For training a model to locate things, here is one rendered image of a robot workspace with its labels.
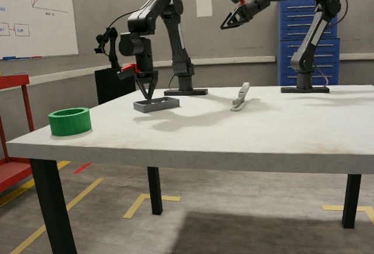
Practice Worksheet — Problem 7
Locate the green ring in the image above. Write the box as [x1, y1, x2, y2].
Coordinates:
[48, 108, 92, 137]

